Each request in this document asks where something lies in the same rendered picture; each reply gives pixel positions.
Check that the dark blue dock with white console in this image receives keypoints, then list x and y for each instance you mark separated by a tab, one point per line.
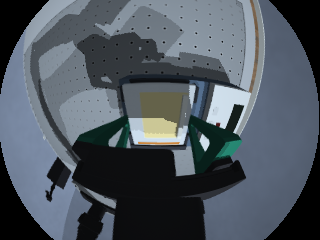
220	103

